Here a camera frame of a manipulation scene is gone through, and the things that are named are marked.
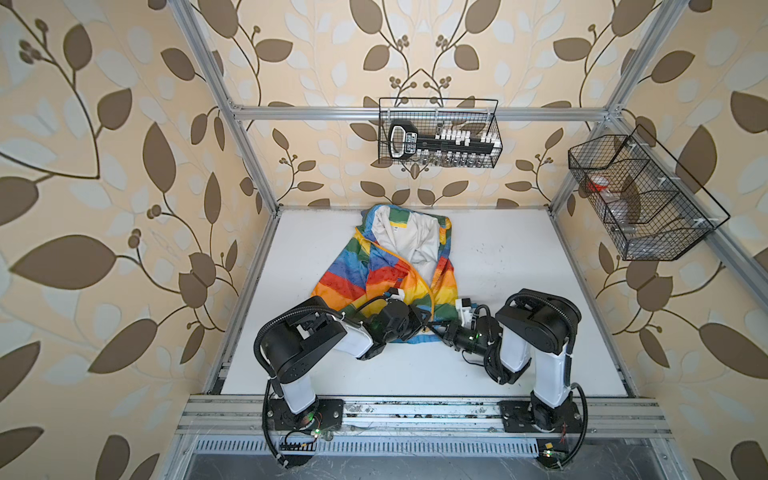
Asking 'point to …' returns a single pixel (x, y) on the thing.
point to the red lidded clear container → (598, 183)
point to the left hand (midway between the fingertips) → (437, 313)
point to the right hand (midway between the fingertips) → (427, 329)
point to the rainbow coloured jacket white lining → (401, 251)
